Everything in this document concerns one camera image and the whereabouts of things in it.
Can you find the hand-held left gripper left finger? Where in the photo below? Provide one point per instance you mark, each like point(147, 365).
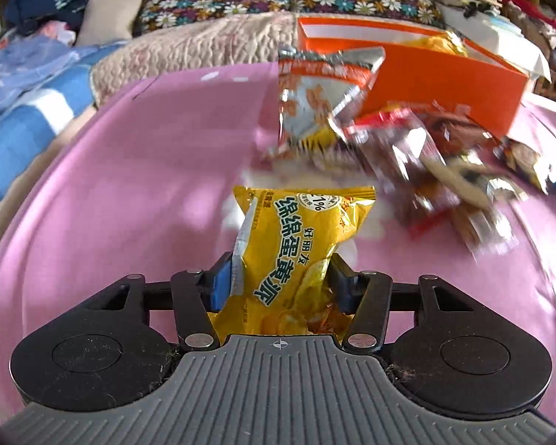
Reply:
point(222, 282)

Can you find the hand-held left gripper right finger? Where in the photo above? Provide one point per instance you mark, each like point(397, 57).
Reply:
point(347, 287)

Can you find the shiny yellow pie packet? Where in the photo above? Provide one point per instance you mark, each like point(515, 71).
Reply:
point(296, 250)

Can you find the silver yellow snack stick packet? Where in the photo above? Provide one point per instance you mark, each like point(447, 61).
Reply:
point(319, 97)

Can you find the orange cardboard box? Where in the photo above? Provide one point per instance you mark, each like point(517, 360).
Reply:
point(445, 83)

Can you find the red clear snack packet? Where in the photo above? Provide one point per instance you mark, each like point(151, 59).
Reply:
point(398, 162)

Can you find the red clear wafer packet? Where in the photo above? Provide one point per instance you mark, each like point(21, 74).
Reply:
point(482, 222)

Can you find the pink floral tablecloth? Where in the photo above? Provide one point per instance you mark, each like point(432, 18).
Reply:
point(120, 171)

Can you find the beige cookie packet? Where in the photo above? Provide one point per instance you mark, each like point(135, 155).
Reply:
point(523, 160)

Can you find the blue white striped blanket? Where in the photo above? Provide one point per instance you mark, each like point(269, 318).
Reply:
point(23, 125)

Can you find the yellow cake packet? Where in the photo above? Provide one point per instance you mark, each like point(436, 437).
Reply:
point(438, 45)

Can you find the floral sofa cushion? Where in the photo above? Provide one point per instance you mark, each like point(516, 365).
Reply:
point(213, 7)
point(361, 0)

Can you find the beige pillow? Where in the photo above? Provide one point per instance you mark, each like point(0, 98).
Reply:
point(109, 14)

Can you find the white cloth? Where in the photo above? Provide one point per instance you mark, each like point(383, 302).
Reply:
point(500, 37)

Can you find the light blue floral sheet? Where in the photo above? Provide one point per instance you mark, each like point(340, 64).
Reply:
point(23, 60)

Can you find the pile of clothes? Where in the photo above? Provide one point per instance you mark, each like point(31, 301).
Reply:
point(542, 28)

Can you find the dark blue clothing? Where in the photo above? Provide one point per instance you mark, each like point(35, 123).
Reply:
point(37, 9)

